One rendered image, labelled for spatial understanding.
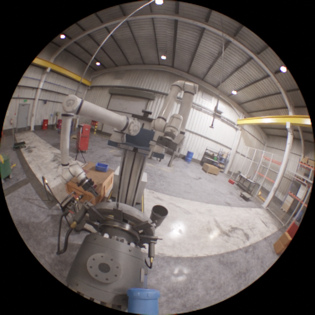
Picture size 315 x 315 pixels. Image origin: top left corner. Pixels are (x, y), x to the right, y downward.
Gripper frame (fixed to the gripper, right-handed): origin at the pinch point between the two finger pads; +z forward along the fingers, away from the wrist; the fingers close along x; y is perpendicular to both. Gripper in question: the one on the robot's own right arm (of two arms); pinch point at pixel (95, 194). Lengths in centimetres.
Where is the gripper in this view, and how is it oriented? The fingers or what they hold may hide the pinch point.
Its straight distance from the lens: 93.3
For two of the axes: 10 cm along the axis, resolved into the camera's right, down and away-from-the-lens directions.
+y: 8.0, -5.8, 1.3
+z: 5.4, 8.1, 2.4
